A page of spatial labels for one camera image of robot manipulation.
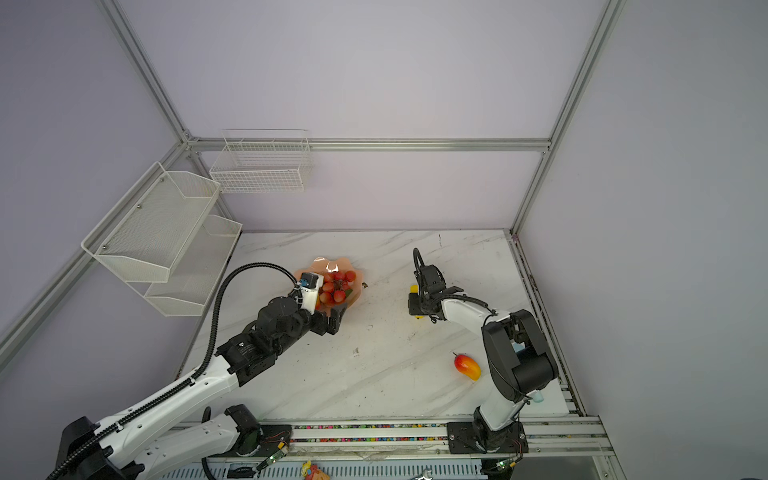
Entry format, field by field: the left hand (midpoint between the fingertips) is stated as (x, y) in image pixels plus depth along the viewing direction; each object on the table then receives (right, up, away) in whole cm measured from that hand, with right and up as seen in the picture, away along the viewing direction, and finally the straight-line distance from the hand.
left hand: (329, 300), depth 76 cm
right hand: (+23, -3, +18) cm, 30 cm away
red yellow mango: (+38, -20, +8) cm, 43 cm away
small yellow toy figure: (-3, -38, -9) cm, 39 cm away
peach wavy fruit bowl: (-4, +9, +28) cm, 30 cm away
